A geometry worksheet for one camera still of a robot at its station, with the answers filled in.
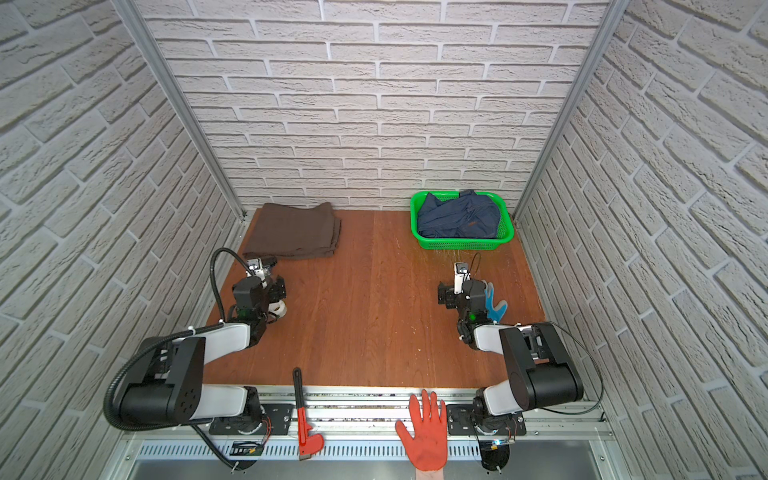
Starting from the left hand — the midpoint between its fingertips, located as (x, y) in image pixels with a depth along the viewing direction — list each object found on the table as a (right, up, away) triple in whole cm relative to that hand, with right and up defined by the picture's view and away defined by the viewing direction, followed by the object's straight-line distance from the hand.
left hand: (266, 273), depth 91 cm
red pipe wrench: (+20, -39, -21) cm, 48 cm away
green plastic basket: (+81, +13, +15) cm, 83 cm away
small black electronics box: (+3, -42, -18) cm, 46 cm away
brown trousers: (-1, +14, +22) cm, 26 cm away
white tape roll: (+4, -11, 0) cm, 12 cm away
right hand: (+62, -3, +3) cm, 62 cm away
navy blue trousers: (+69, +20, +19) cm, 74 cm away
